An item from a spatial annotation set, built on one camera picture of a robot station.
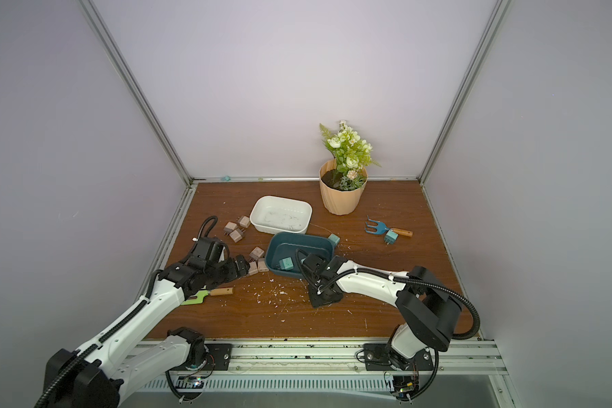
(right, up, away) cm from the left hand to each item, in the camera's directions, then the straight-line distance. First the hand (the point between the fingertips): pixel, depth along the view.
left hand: (244, 268), depth 82 cm
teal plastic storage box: (+11, +1, +13) cm, 17 cm away
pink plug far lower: (-8, +9, +18) cm, 21 cm away
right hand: (+24, -11, 0) cm, 26 cm away
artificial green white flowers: (+37, +39, +7) cm, 54 cm away
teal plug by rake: (+54, +8, +15) cm, 56 cm away
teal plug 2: (+13, 0, +8) cm, 15 cm away
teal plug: (+31, +7, +15) cm, 35 cm away
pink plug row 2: (+4, -1, +8) cm, 9 cm away
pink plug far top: (-6, +14, +21) cm, 26 cm away
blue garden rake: (+51, +11, +21) cm, 57 cm away
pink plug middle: (+1, +2, +11) cm, 12 cm away
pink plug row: (+2, -2, +5) cm, 6 cm away
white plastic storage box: (+8, +17, +24) cm, 31 cm away
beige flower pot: (+33, +22, +17) cm, 43 cm away
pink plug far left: (-11, +11, +18) cm, 24 cm away
